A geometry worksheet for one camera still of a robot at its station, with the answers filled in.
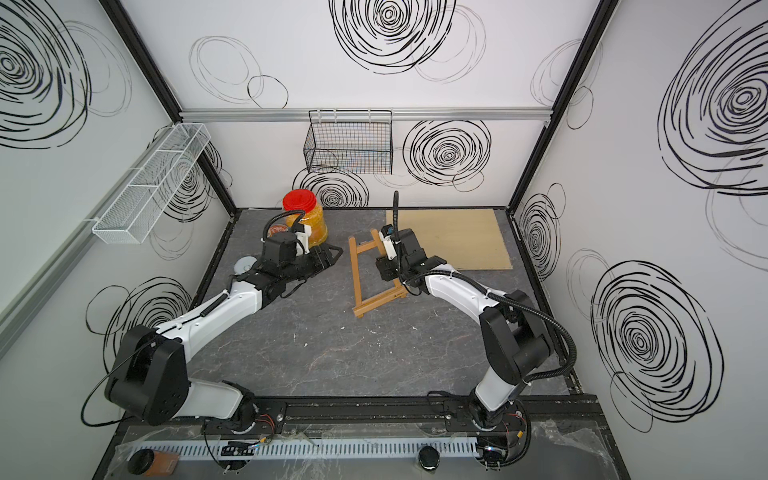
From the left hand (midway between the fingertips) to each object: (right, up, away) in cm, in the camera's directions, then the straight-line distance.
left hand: (337, 254), depth 84 cm
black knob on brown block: (-34, -41, -24) cm, 59 cm away
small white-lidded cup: (-33, -4, +13) cm, 36 cm away
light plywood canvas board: (+47, +4, +34) cm, 58 cm away
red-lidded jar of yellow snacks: (-13, +16, +11) cm, 24 cm away
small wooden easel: (+6, -16, +5) cm, 18 cm away
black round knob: (+23, -41, -23) cm, 52 cm away
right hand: (+13, -2, +5) cm, 15 cm away
